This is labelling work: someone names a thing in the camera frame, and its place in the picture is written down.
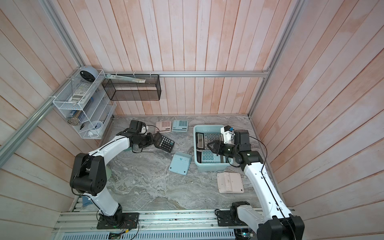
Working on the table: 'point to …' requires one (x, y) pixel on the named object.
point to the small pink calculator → (163, 126)
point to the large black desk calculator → (203, 139)
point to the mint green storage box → (203, 167)
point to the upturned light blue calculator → (180, 163)
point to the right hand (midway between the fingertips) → (210, 144)
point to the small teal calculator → (180, 125)
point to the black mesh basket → (121, 90)
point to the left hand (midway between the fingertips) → (155, 142)
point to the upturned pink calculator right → (230, 182)
